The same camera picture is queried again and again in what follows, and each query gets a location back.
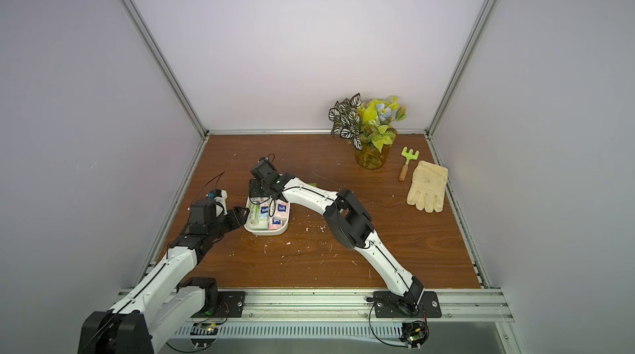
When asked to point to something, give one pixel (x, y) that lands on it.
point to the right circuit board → (414, 333)
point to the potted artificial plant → (370, 125)
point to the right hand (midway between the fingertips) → (253, 184)
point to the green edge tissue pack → (254, 214)
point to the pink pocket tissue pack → (282, 208)
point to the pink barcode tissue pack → (275, 222)
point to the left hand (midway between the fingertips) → (247, 210)
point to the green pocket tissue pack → (312, 184)
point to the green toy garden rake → (408, 155)
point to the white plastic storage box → (264, 232)
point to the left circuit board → (203, 334)
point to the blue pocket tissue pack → (264, 210)
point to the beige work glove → (428, 187)
